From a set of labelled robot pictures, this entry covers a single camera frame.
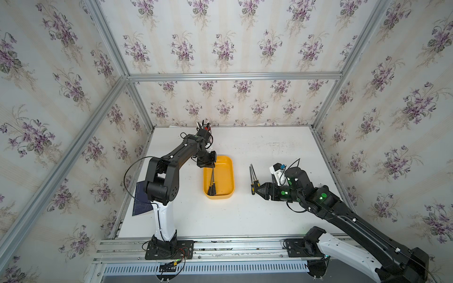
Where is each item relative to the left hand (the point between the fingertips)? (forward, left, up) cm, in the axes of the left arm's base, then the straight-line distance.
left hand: (216, 165), depth 93 cm
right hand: (-19, -20, +10) cm, 30 cm away
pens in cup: (+26, +9, +3) cm, 27 cm away
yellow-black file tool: (-11, +3, -6) cm, 13 cm away
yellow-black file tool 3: (-9, -19, -6) cm, 22 cm away
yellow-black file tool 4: (-7, -21, -6) cm, 23 cm away
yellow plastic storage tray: (-3, -4, -8) cm, 10 cm away
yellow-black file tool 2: (-14, +1, -3) cm, 14 cm away
